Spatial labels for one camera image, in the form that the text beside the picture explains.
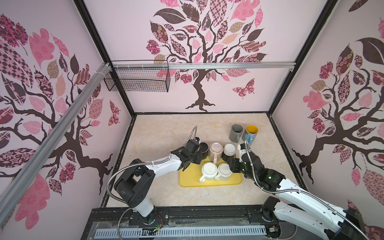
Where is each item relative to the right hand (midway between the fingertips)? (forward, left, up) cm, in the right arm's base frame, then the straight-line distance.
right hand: (229, 158), depth 79 cm
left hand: (+6, +16, -9) cm, 20 cm away
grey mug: (+26, -11, -9) cm, 29 cm away
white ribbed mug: (-5, +11, -6) cm, 13 cm away
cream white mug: (-6, +3, -6) cm, 9 cm away
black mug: (+10, +13, -5) cm, 18 cm away
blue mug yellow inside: (+20, -17, -5) cm, 27 cm away
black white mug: (+7, -2, -5) cm, 8 cm away
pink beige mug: (+7, +6, -3) cm, 10 cm away
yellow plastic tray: (-5, +22, -14) cm, 26 cm away
